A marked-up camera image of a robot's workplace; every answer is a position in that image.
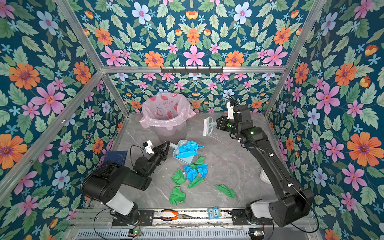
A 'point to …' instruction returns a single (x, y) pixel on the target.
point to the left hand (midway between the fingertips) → (171, 139)
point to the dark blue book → (117, 157)
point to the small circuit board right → (256, 232)
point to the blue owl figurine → (214, 213)
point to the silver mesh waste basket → (177, 133)
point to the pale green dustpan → (188, 160)
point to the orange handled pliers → (179, 215)
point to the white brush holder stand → (263, 176)
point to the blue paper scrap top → (188, 149)
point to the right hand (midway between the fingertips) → (217, 118)
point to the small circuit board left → (136, 232)
